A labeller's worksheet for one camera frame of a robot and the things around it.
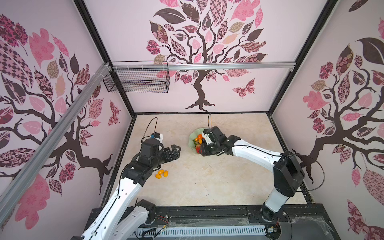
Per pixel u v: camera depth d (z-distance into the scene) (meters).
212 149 0.73
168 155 0.63
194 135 1.00
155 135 0.64
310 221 0.72
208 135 0.69
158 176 0.87
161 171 0.88
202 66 0.92
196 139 0.99
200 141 0.97
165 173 0.88
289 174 0.45
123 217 0.45
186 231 0.70
